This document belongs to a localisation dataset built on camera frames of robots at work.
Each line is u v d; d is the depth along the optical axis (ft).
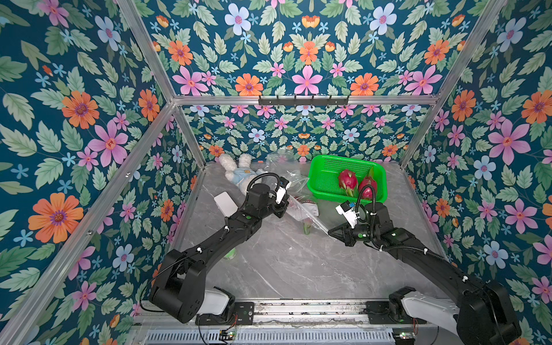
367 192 3.23
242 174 3.40
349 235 2.26
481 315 1.28
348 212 2.34
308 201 2.99
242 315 2.42
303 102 3.04
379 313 2.36
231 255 2.77
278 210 2.24
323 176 3.72
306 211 2.67
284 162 4.04
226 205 3.16
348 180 3.41
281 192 2.33
